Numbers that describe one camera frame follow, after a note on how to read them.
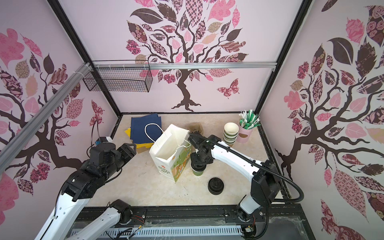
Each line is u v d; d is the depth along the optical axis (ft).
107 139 1.93
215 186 2.61
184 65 3.03
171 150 3.02
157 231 2.29
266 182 1.38
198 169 2.60
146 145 3.18
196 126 3.41
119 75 3.11
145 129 2.37
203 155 2.23
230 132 2.80
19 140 1.72
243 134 3.10
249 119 3.10
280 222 2.37
